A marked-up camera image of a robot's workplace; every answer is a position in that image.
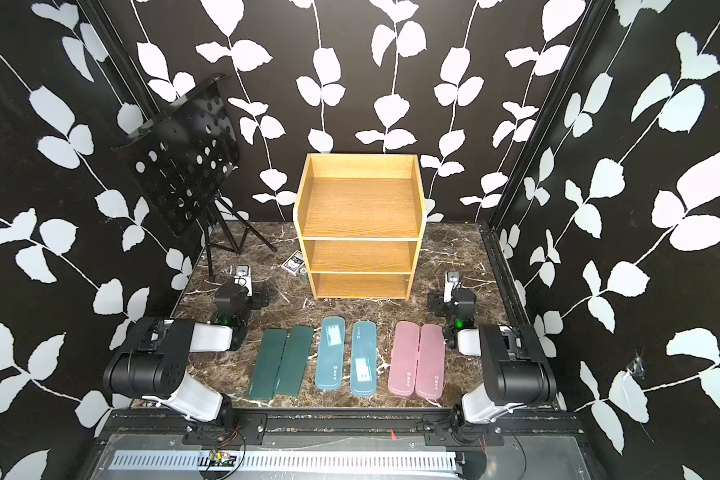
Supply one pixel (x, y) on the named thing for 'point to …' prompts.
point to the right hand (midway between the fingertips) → (446, 284)
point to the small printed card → (294, 262)
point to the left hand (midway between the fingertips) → (249, 277)
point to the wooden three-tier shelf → (362, 219)
